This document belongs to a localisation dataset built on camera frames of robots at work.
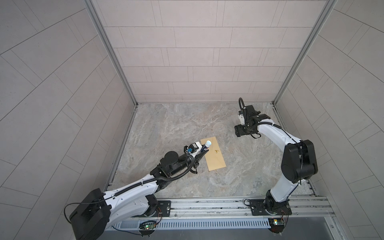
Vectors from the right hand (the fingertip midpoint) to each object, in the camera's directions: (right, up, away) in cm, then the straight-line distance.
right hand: (241, 130), depth 92 cm
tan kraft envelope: (-17, -16, -3) cm, 24 cm away
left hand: (-21, -6, -23) cm, 32 cm away
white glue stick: (-23, -4, -27) cm, 36 cm away
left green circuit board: (-49, -39, -27) cm, 69 cm away
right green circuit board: (+9, -41, -24) cm, 49 cm away
